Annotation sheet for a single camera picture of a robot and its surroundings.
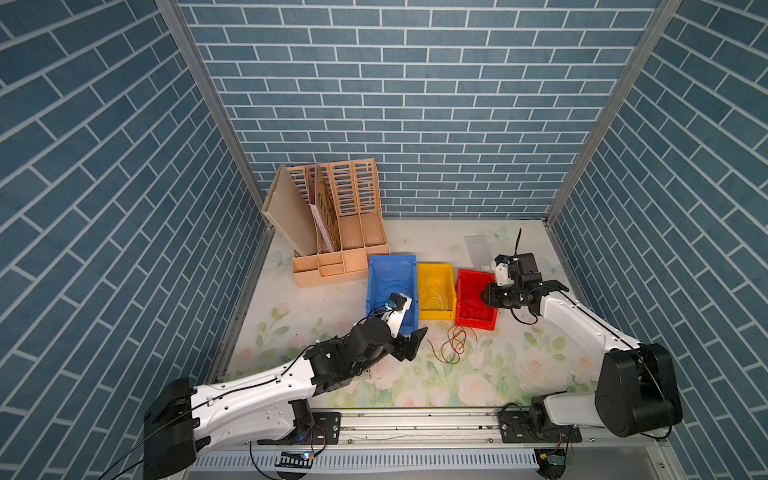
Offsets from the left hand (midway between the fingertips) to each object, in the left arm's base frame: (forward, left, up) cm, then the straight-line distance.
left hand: (422, 327), depth 72 cm
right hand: (+15, -21, -9) cm, 27 cm away
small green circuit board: (-25, -32, -19) cm, 45 cm away
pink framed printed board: (+37, +29, +2) cm, 47 cm away
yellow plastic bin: (+26, -10, -13) cm, 31 cm away
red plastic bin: (+15, -18, -18) cm, 30 cm away
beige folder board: (+44, +43, -3) cm, 61 cm away
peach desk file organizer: (+57, +22, -4) cm, 62 cm away
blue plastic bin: (+29, +7, -19) cm, 36 cm away
